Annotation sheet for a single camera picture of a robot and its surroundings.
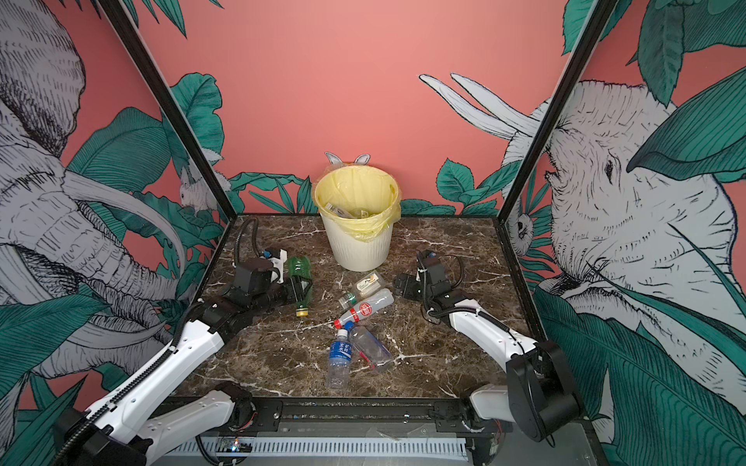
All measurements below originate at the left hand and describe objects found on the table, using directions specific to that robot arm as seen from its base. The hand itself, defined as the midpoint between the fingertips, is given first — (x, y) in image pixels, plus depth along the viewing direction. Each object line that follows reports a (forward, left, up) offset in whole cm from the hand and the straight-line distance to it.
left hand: (306, 279), depth 76 cm
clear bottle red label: (-1, -16, -16) cm, 22 cm away
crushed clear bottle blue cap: (-12, -16, -22) cm, 29 cm away
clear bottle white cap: (+28, -7, -2) cm, 29 cm away
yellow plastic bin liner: (+38, -12, -1) cm, 40 cm away
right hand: (+4, -27, -8) cm, 28 cm away
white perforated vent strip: (-36, -5, -21) cm, 42 cm away
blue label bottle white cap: (-15, -8, -18) cm, 25 cm away
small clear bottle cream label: (+6, -15, -16) cm, 22 cm away
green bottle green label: (+2, +2, +2) cm, 3 cm away
